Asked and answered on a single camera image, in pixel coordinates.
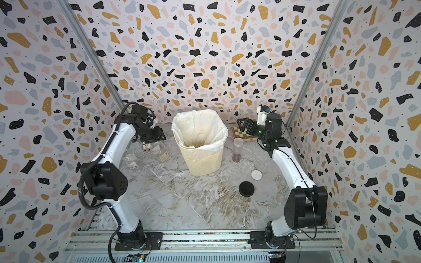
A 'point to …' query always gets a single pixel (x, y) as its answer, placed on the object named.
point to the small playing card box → (146, 147)
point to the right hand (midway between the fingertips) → (244, 122)
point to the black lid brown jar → (159, 151)
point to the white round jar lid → (256, 174)
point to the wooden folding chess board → (237, 133)
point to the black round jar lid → (246, 188)
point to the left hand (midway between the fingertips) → (163, 137)
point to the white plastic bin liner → (200, 129)
